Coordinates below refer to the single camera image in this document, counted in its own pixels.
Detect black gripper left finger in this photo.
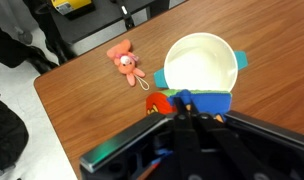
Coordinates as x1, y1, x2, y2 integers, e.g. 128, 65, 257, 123
79, 96, 197, 180

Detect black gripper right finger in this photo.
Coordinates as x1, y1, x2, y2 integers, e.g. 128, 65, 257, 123
189, 101, 304, 180

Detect colourful patterned cube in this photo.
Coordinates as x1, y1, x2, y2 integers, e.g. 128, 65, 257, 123
144, 88, 233, 124

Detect pink plush toy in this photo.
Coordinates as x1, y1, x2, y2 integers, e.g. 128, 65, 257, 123
106, 38, 151, 92

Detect cream bowl teal rim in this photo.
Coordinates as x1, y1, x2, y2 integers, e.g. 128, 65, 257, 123
153, 31, 249, 93

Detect black fabric bag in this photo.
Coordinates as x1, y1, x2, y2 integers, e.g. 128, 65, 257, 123
0, 92, 30, 172

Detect orange black bar clamp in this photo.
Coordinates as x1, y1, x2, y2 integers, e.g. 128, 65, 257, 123
111, 0, 137, 31

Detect black perforated breadboard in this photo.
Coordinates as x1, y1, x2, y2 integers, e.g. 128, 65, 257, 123
46, 0, 188, 46

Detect yellow emergency stop box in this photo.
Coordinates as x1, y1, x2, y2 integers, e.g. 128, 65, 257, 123
49, 0, 96, 20

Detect black trouser legs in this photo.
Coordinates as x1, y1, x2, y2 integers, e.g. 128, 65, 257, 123
0, 0, 71, 69

